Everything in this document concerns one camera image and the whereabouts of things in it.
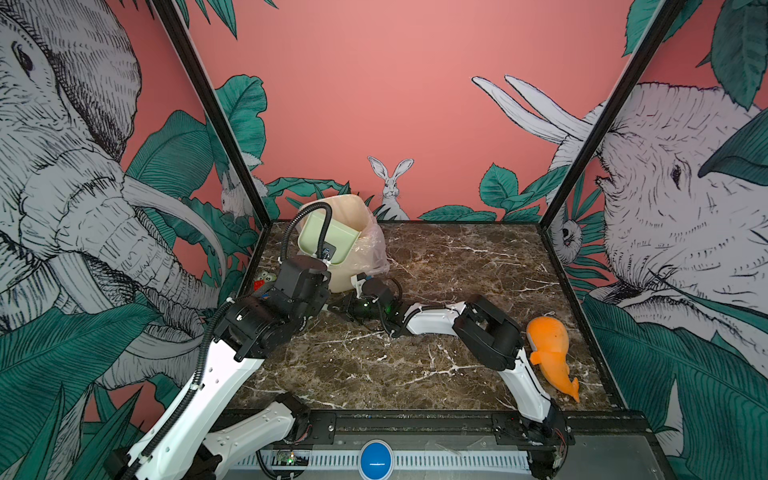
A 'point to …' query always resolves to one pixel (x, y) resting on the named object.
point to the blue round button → (376, 460)
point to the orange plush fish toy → (550, 340)
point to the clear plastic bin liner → (371, 255)
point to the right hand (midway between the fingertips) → (321, 309)
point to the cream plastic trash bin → (355, 212)
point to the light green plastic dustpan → (343, 237)
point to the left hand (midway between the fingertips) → (306, 273)
